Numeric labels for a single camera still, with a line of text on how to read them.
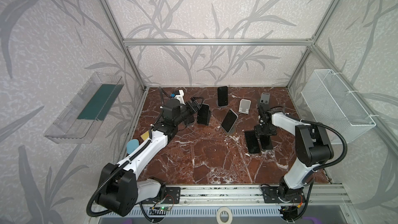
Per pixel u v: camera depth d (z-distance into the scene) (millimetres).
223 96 1050
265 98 1075
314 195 751
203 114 938
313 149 490
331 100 664
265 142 935
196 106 693
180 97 722
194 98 707
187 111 694
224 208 704
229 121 871
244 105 1042
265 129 818
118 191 398
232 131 943
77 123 637
